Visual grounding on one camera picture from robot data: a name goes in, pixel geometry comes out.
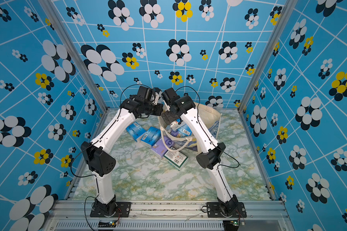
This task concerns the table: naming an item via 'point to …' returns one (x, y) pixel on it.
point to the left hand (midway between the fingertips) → (164, 108)
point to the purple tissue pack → (159, 148)
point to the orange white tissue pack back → (174, 125)
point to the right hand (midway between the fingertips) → (176, 113)
